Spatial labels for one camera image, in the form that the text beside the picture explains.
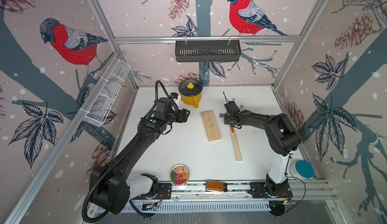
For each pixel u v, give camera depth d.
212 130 0.92
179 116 0.71
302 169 0.74
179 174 0.76
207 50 1.03
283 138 0.51
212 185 0.73
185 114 0.73
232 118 0.77
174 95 0.71
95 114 0.80
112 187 0.38
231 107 0.80
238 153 0.85
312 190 0.76
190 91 1.07
